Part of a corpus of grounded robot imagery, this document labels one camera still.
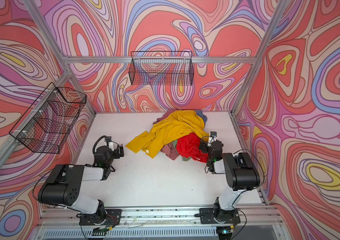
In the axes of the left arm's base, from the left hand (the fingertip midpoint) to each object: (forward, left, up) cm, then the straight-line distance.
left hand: (116, 144), depth 94 cm
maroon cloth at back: (+29, -31, -3) cm, 43 cm away
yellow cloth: (+7, -34, +6) cm, 36 cm away
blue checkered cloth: (+26, -56, +2) cm, 62 cm away
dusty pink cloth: (-4, -34, -2) cm, 35 cm away
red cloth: (-2, -46, +2) cm, 46 cm away
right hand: (+3, -60, -2) cm, 60 cm away
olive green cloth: (-8, -44, -5) cm, 45 cm away
